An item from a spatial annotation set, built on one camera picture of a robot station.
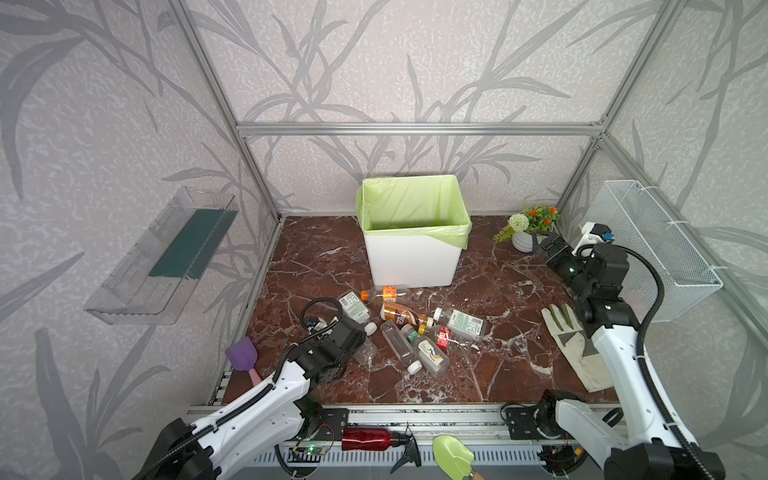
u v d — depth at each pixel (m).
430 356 0.79
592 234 0.65
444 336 0.83
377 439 0.68
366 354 0.80
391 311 0.88
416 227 0.76
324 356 0.60
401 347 0.80
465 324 0.87
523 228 0.99
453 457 0.69
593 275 0.56
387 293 0.92
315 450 0.71
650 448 0.38
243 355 0.85
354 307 0.91
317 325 0.74
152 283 0.64
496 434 0.73
